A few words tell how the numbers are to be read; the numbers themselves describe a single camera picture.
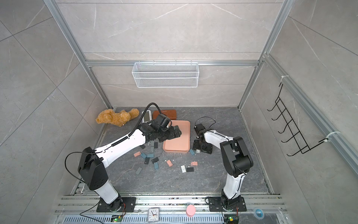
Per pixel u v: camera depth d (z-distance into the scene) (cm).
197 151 93
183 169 86
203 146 82
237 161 49
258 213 71
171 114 113
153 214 69
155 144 97
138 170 86
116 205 64
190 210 65
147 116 108
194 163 88
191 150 93
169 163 88
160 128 63
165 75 100
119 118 97
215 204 73
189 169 87
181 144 101
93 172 43
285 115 72
